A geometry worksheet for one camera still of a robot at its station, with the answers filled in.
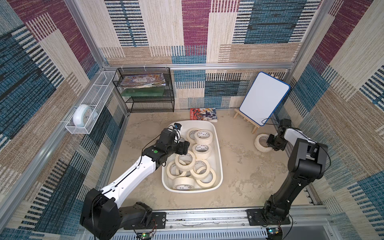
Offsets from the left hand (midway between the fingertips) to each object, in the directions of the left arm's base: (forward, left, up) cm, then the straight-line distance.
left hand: (182, 141), depth 82 cm
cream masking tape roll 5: (-11, +2, -8) cm, 13 cm away
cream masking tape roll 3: (+4, -47, -14) cm, 50 cm away
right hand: (+7, -56, -14) cm, 58 cm away
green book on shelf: (+31, +25, +10) cm, 41 cm away
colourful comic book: (+34, -14, -14) cm, 40 cm away
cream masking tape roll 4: (-2, -11, -8) cm, 14 cm away
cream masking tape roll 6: (-15, -9, -12) cm, 21 cm away
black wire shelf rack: (+43, +36, -12) cm, 58 cm away
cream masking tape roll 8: (-18, -14, -15) cm, 28 cm away
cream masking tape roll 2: (+11, -3, -14) cm, 18 cm away
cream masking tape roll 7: (-14, -1, -11) cm, 17 cm away
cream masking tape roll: (+12, -12, -13) cm, 21 cm away
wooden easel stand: (+25, -42, -9) cm, 50 cm away
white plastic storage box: (-10, -10, -15) cm, 21 cm away
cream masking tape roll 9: (-20, 0, -8) cm, 22 cm away
